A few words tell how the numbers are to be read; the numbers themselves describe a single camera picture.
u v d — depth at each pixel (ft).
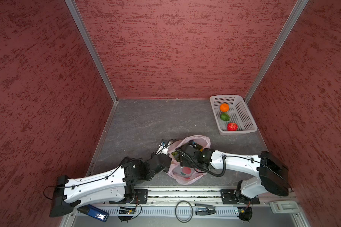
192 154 2.03
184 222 2.19
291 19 2.48
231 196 2.43
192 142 2.53
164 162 1.70
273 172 1.39
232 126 3.18
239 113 3.59
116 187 1.53
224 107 3.63
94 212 2.20
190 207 2.32
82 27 2.59
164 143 2.03
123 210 2.38
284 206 2.28
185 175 2.67
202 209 2.28
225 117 3.39
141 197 2.47
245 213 2.33
